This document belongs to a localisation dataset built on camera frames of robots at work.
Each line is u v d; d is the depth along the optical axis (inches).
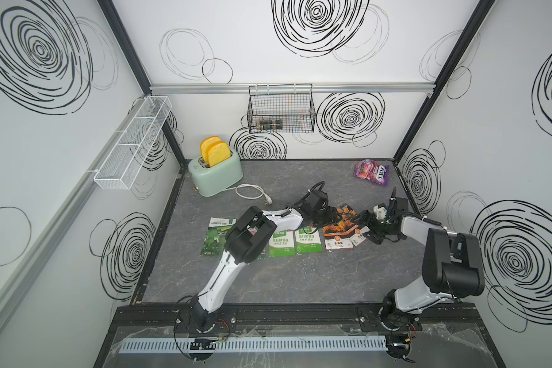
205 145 37.9
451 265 18.2
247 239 22.4
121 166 28.5
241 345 37.8
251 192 42.6
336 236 36.8
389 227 27.8
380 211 34.8
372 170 44.3
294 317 29.4
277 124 35.0
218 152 37.8
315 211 32.2
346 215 38.7
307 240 36.0
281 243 35.8
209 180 38.3
